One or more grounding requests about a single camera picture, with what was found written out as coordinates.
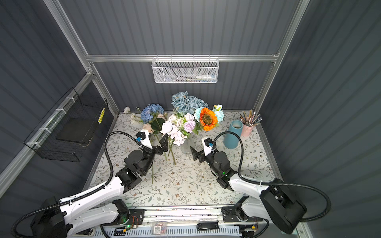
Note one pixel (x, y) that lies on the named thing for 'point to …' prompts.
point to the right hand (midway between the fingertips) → (200, 142)
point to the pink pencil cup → (246, 130)
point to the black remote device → (207, 225)
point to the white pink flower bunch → (178, 127)
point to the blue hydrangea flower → (148, 112)
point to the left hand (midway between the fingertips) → (159, 136)
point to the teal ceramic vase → (231, 140)
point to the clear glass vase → (185, 148)
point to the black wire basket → (72, 124)
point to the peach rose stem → (149, 128)
